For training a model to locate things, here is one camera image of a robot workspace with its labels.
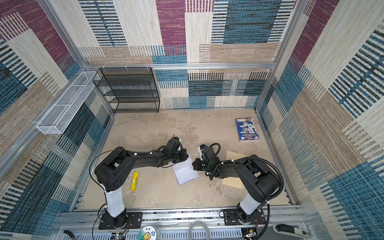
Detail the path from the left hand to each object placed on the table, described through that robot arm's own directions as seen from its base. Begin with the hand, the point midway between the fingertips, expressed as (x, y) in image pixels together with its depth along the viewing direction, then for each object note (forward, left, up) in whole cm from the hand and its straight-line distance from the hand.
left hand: (190, 153), depth 94 cm
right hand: (-7, -2, -2) cm, 8 cm away
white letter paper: (-10, +3, -2) cm, 11 cm away
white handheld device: (-40, -45, +2) cm, 61 cm away
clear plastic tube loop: (-36, -5, -4) cm, 37 cm away
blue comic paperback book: (+18, -39, +1) cm, 43 cm away
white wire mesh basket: (0, +63, +31) cm, 70 cm away
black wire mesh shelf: (+44, +44, +17) cm, 64 cm away
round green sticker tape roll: (-40, +18, +6) cm, 44 cm away
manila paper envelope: (-17, -24, -2) cm, 30 cm away
